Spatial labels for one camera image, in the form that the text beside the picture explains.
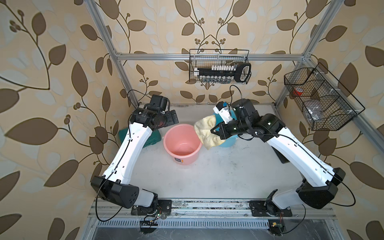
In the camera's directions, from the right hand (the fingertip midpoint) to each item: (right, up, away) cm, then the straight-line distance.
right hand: (212, 130), depth 67 cm
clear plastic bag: (+50, +8, +4) cm, 51 cm away
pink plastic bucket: (-16, -9, +24) cm, 31 cm away
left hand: (-22, +5, +7) cm, 24 cm away
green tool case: (-34, -7, +27) cm, 44 cm away
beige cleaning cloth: (-2, -3, -3) cm, 5 cm away
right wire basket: (+56, +13, +6) cm, 58 cm away
